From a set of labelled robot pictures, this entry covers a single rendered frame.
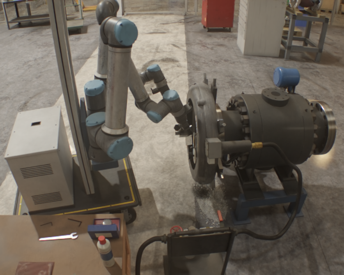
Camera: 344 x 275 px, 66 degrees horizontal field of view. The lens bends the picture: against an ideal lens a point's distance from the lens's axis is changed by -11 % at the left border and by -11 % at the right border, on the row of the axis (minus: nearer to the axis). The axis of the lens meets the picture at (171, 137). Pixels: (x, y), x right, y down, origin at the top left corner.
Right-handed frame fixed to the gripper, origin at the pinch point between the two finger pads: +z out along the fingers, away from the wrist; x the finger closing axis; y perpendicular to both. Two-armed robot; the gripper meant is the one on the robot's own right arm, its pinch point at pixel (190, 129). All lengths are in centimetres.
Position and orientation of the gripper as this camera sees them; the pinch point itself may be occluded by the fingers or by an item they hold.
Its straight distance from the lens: 200.2
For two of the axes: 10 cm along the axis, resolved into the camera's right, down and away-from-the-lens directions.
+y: -8.5, 5.3, -0.5
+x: 4.2, 6.1, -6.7
